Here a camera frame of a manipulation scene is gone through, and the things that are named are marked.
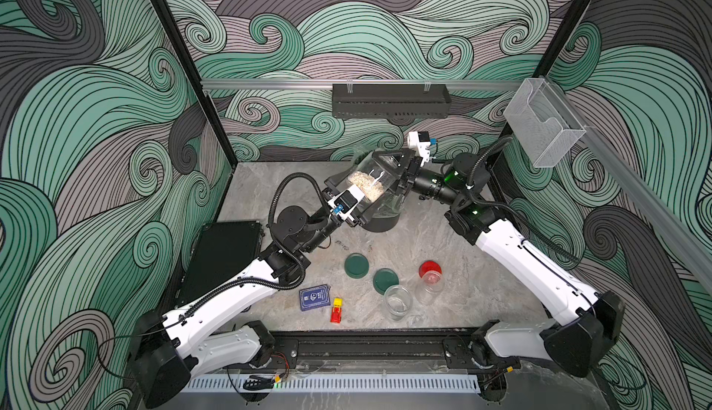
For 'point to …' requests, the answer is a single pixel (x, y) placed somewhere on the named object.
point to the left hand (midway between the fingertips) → (366, 175)
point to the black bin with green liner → (385, 214)
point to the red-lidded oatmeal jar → (429, 288)
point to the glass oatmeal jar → (398, 301)
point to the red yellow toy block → (336, 315)
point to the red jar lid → (428, 265)
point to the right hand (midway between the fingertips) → (368, 168)
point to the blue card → (314, 297)
